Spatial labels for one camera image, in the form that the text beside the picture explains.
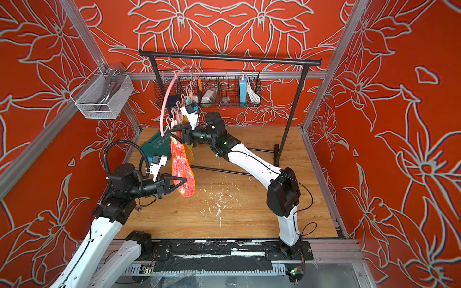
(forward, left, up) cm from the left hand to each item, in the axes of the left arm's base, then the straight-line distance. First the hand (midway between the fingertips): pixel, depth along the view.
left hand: (184, 180), depth 64 cm
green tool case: (+34, +28, -21) cm, 49 cm away
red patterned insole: (+3, +1, +4) cm, 5 cm away
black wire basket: (+52, -4, +4) cm, 52 cm away
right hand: (+15, +8, +11) cm, 20 cm away
